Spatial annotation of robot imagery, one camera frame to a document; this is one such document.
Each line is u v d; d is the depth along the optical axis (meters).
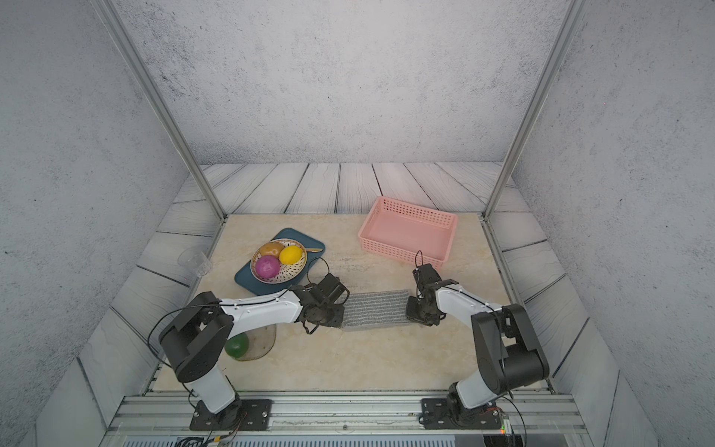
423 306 0.70
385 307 0.93
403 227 1.17
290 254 1.01
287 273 1.02
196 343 0.46
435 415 0.72
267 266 0.96
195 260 1.04
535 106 0.87
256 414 0.73
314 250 1.11
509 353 0.44
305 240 1.12
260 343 0.85
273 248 1.04
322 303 0.71
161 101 0.87
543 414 0.74
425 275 0.74
